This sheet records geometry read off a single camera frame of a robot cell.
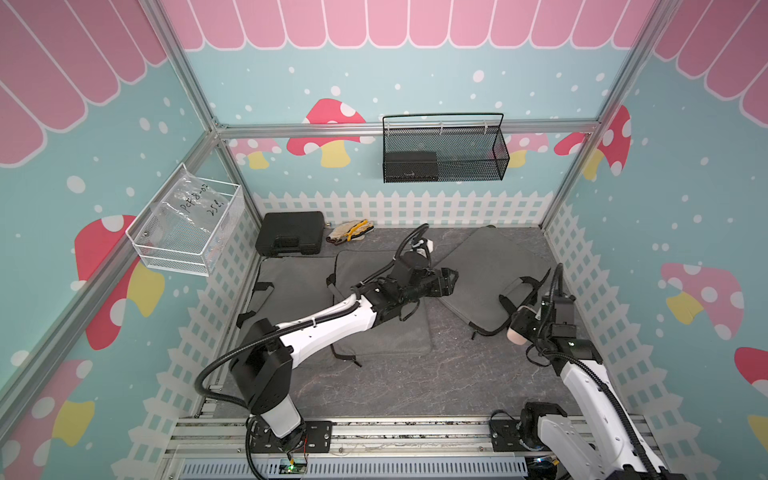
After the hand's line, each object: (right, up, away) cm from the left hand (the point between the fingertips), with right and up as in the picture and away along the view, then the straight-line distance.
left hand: (448, 280), depth 78 cm
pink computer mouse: (+16, -14, -3) cm, 22 cm away
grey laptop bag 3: (+21, 0, +25) cm, 33 cm away
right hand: (+21, -11, +5) cm, 24 cm away
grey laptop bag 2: (-10, -17, +10) cm, 22 cm away
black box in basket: (-9, +33, +11) cm, 36 cm away
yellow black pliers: (-28, +17, +42) cm, 54 cm away
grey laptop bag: (-50, -4, +22) cm, 54 cm away
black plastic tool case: (-53, +15, +35) cm, 66 cm away
